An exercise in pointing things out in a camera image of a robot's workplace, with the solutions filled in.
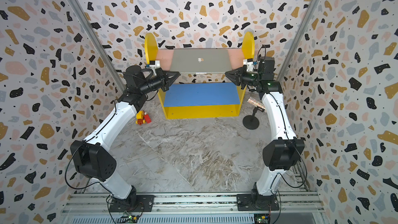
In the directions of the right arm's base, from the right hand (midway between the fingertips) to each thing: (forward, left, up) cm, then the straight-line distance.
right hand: (225, 74), depth 72 cm
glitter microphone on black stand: (+2, -20, -41) cm, 46 cm away
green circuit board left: (-53, +44, -43) cm, 81 cm away
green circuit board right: (-51, -18, -44) cm, 69 cm away
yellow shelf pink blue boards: (+9, +15, -28) cm, 33 cm away
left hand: (-2, +21, +2) cm, 21 cm away
